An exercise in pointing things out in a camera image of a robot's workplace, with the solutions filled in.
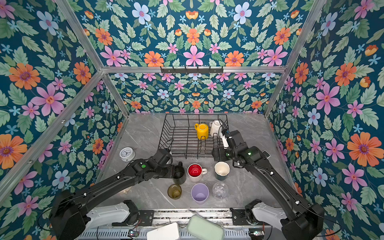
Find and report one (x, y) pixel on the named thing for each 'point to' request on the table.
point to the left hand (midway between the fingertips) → (176, 170)
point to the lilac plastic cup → (200, 193)
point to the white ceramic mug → (215, 128)
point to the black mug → (179, 175)
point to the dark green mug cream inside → (222, 169)
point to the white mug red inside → (195, 172)
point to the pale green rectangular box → (202, 229)
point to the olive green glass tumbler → (174, 191)
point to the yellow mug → (202, 131)
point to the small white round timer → (127, 154)
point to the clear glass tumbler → (220, 190)
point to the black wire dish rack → (192, 135)
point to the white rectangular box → (168, 232)
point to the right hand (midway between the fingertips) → (219, 150)
